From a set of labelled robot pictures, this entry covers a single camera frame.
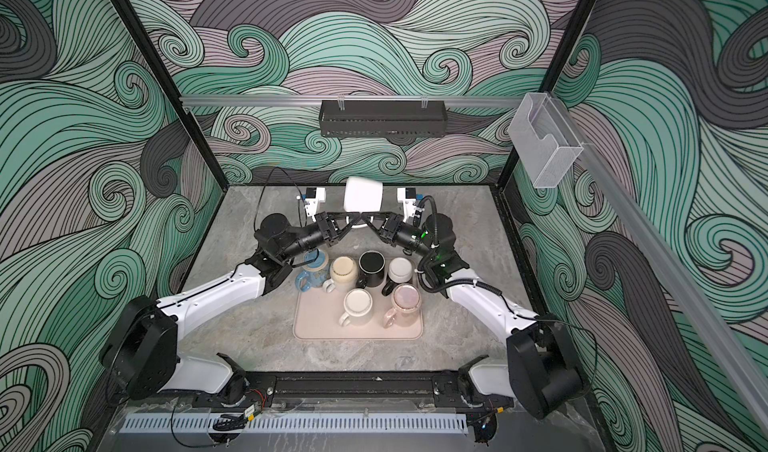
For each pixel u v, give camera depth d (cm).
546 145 78
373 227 67
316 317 86
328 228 64
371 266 86
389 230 65
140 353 41
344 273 86
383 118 97
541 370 40
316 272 85
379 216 68
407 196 68
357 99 95
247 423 70
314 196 69
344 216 70
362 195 69
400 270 86
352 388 75
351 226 68
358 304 82
